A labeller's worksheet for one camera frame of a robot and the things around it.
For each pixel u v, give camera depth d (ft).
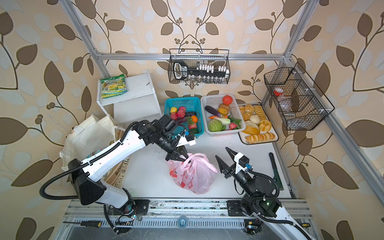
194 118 3.45
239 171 1.90
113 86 2.63
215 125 3.16
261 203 1.76
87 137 2.52
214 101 3.79
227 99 3.57
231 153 2.13
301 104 2.40
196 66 2.64
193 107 3.79
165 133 1.91
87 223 2.26
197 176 2.18
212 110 3.67
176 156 1.90
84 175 1.32
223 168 1.90
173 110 3.66
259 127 3.34
